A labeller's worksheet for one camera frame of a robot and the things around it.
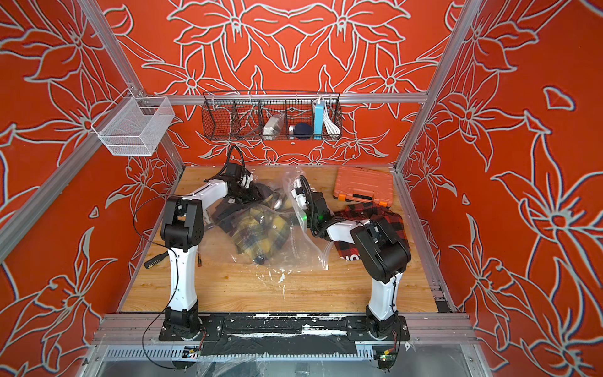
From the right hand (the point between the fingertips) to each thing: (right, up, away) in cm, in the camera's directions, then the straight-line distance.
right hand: (276, 215), depth 88 cm
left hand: (-9, +7, +16) cm, 20 cm away
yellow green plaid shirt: (-5, -6, -2) cm, 8 cm away
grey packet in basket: (-1, +36, +4) cm, 36 cm away
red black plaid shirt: (+28, -14, -1) cm, 31 cm away
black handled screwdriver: (-46, -17, -1) cm, 49 cm away
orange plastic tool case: (+39, +12, +18) cm, 45 cm away
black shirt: (-22, +1, +8) cm, 23 cm away
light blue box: (+16, +34, +1) cm, 38 cm away
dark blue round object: (+11, +34, +6) cm, 36 cm away
